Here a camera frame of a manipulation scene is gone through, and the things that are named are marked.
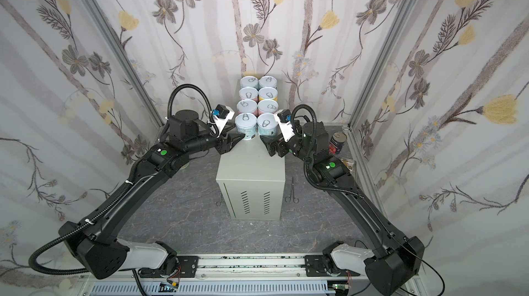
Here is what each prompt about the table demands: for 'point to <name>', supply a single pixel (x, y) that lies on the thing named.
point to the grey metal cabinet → (251, 181)
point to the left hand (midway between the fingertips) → (236, 124)
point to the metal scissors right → (295, 199)
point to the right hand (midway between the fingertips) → (272, 124)
